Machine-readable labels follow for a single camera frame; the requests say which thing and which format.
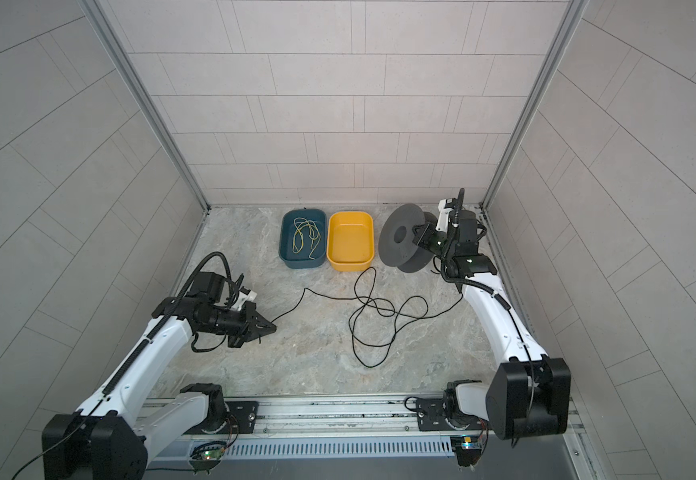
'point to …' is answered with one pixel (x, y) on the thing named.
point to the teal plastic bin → (286, 230)
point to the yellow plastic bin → (350, 240)
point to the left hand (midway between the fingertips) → (281, 324)
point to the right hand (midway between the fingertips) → (410, 226)
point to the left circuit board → (211, 454)
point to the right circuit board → (467, 449)
